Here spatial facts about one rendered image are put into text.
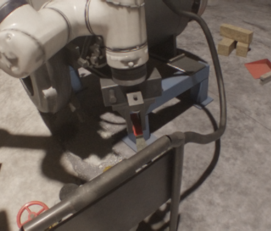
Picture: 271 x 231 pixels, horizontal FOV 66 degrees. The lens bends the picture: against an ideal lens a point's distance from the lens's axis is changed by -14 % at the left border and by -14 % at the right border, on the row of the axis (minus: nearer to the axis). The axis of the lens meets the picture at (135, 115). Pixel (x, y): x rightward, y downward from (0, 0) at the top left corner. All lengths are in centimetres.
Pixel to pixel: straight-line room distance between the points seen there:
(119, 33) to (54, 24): 12
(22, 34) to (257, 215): 99
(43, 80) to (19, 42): 48
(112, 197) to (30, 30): 33
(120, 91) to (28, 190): 82
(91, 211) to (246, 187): 78
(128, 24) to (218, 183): 82
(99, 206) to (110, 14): 35
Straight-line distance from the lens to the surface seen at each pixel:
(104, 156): 118
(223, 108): 101
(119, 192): 47
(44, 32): 39
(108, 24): 44
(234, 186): 108
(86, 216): 46
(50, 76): 81
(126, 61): 46
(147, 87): 52
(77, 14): 46
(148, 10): 108
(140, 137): 57
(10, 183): 129
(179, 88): 122
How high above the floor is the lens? 87
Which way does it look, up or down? 39 degrees down
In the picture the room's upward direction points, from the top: 7 degrees counter-clockwise
